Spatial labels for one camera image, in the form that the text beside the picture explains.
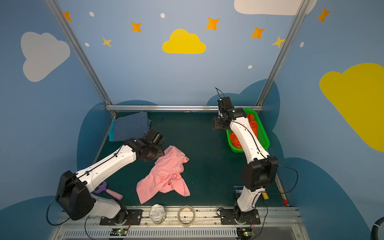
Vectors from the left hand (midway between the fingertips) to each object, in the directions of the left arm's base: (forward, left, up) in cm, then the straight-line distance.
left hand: (162, 153), depth 83 cm
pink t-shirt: (-9, -2, -10) cm, 14 cm away
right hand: (+15, -33, +10) cm, 38 cm away
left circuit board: (-36, +18, -14) cm, 42 cm away
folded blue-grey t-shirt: (+27, +30, -10) cm, 42 cm away
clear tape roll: (-30, -10, -13) cm, 34 cm away
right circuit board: (-36, -43, -14) cm, 57 cm away
